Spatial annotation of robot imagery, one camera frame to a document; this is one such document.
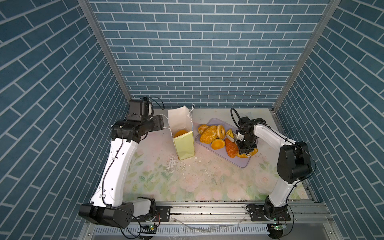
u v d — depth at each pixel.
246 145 0.76
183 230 0.70
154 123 0.62
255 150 0.81
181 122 0.96
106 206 0.36
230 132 0.99
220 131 1.01
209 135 0.96
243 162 0.92
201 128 1.02
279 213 0.68
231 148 0.94
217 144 0.96
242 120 0.78
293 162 0.49
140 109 0.49
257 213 0.74
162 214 0.73
